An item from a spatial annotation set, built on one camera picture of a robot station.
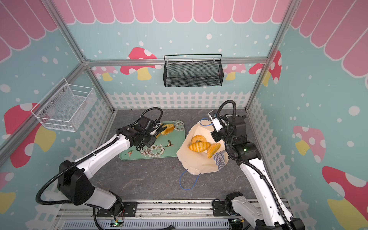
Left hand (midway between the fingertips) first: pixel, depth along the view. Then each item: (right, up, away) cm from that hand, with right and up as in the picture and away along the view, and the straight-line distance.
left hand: (149, 139), depth 84 cm
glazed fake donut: (+30, 0, +10) cm, 32 cm away
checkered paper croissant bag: (+28, -15, +5) cm, 33 cm away
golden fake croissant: (+30, -5, +5) cm, 31 cm away
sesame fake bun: (+39, -7, +5) cm, 40 cm away
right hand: (+36, +10, -13) cm, 40 cm away
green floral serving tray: (+8, -6, +14) cm, 17 cm away
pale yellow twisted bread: (+11, +6, +13) cm, 18 cm away
